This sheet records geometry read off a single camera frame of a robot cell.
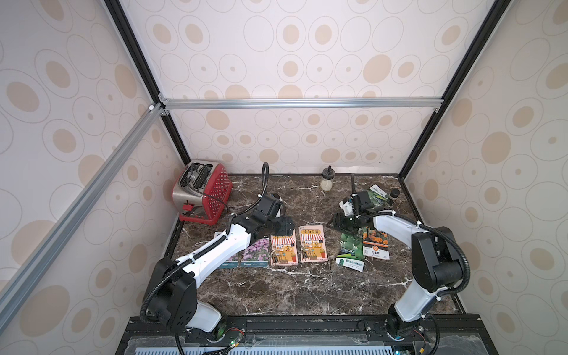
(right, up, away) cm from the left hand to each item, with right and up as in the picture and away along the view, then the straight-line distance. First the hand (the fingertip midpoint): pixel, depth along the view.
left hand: (293, 224), depth 82 cm
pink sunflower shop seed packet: (-4, -12, +10) cm, 16 cm away
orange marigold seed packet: (+35, -10, +12) cm, 39 cm away
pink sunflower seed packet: (+8, -11, +10) cm, 17 cm away
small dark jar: (+46, +11, +18) cm, 51 cm away
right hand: (+20, -2, +12) cm, 23 cm away
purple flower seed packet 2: (-15, -13, +8) cm, 21 cm away
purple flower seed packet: (-22, -16, +7) cm, 28 cm away
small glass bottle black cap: (+17, +21, +24) cm, 36 cm away
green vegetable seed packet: (+43, +11, +30) cm, 54 cm away
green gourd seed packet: (+24, -13, +10) cm, 29 cm away
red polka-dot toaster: (-38, +12, +8) cm, 40 cm away
